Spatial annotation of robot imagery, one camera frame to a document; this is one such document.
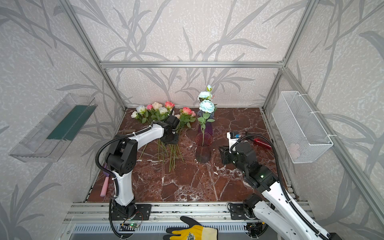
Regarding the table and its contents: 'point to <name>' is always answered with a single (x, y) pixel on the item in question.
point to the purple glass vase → (206, 121)
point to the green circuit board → (128, 227)
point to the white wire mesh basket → (303, 138)
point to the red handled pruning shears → (261, 143)
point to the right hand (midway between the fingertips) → (220, 142)
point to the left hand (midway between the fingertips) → (175, 136)
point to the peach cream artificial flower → (156, 106)
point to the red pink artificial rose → (186, 116)
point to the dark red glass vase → (203, 151)
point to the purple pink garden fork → (105, 185)
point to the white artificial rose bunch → (144, 113)
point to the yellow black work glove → (192, 231)
